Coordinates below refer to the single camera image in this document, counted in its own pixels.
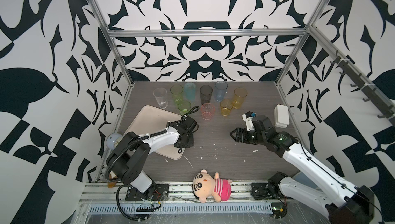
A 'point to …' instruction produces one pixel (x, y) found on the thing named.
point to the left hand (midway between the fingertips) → (188, 141)
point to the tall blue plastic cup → (220, 87)
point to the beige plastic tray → (153, 119)
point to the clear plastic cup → (160, 94)
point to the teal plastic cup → (190, 89)
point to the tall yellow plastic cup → (239, 93)
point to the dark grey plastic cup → (205, 91)
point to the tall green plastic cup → (177, 92)
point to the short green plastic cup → (184, 107)
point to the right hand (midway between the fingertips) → (234, 132)
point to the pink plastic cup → (208, 110)
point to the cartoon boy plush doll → (205, 186)
